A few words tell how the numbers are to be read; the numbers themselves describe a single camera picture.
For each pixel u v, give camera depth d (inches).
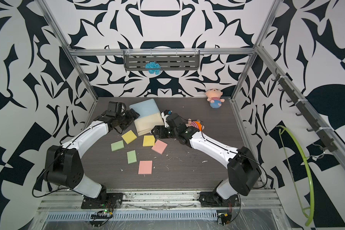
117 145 37.0
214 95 44.8
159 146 36.6
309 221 20.5
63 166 17.4
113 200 28.9
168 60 36.9
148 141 37.0
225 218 28.0
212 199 26.5
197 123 38.0
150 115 36.9
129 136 38.3
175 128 24.3
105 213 28.1
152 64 35.7
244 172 16.9
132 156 35.3
